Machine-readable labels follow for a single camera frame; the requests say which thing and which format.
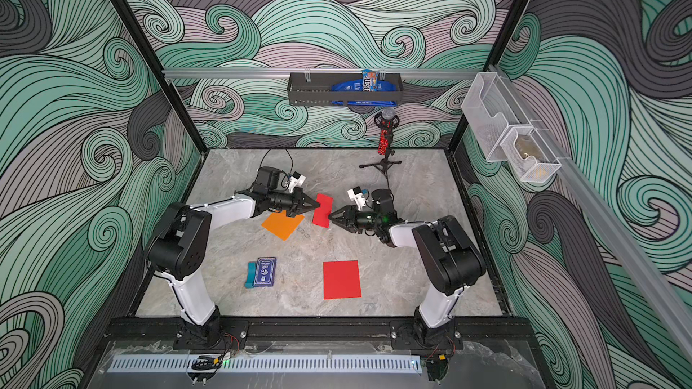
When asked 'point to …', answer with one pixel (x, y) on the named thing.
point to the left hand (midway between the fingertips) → (319, 202)
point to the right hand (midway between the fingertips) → (332, 219)
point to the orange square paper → (281, 225)
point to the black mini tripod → (384, 164)
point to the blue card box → (265, 273)
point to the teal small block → (250, 275)
